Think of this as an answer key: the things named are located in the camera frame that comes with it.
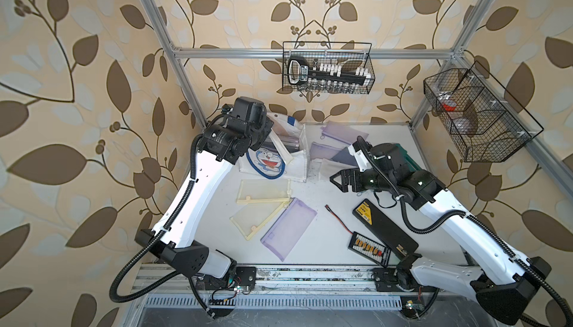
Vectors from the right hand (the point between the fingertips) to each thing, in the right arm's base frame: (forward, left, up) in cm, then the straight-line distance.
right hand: (340, 177), depth 72 cm
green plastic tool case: (+18, -40, -22) cm, 49 cm away
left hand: (+12, +23, +15) cm, 30 cm away
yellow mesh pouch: (-3, +33, -24) cm, 41 cm away
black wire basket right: (+15, -50, +9) cm, 52 cm away
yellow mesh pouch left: (+8, +30, -22) cm, 38 cm away
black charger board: (-15, -10, -24) cm, 30 cm away
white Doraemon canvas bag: (+4, +18, +8) cm, 21 cm away
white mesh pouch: (+15, +4, -20) cm, 25 cm away
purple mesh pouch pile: (-8, +18, -22) cm, 30 cm away
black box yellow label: (-9, -20, -25) cm, 33 cm away
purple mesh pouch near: (+31, +2, -25) cm, 40 cm away
